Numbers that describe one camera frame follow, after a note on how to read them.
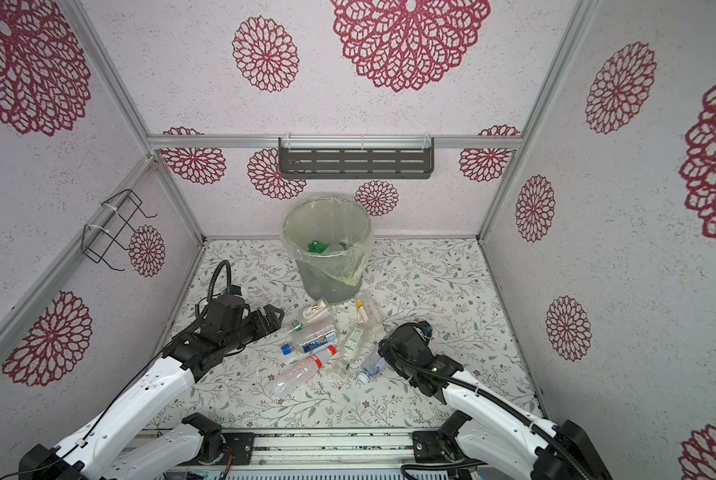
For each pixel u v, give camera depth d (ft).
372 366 2.69
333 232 3.31
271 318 2.34
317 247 3.25
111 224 2.56
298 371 2.67
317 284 3.21
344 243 3.42
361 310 3.12
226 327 1.98
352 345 2.80
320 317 3.10
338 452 2.45
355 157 3.05
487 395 1.64
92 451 1.32
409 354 2.05
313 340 2.87
